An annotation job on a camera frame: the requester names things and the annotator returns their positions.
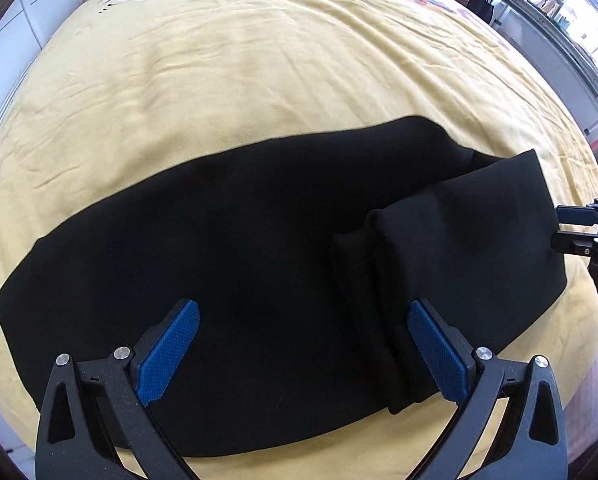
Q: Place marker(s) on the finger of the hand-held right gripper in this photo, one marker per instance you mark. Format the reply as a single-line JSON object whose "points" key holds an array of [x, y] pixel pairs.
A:
{"points": [[574, 244], [576, 214]]}

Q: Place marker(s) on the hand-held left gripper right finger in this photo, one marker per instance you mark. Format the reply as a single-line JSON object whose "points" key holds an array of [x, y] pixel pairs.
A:
{"points": [[439, 355]]}

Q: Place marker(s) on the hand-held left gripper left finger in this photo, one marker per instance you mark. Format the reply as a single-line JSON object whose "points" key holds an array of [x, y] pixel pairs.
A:
{"points": [[166, 360]]}

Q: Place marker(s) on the black pants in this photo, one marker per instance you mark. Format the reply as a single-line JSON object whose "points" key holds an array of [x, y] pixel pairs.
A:
{"points": [[229, 260]]}

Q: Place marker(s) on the desk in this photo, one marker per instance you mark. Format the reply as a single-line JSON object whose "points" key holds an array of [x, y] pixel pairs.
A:
{"points": [[554, 25]]}

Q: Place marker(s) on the black bag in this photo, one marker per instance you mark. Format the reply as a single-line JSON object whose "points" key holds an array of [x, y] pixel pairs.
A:
{"points": [[481, 6]]}

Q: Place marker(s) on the yellow printed bedspread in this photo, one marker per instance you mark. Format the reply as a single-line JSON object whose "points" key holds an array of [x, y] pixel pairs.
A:
{"points": [[254, 75]]}

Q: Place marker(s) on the white wardrobe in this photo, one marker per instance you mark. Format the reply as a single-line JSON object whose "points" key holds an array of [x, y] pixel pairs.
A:
{"points": [[39, 5]]}

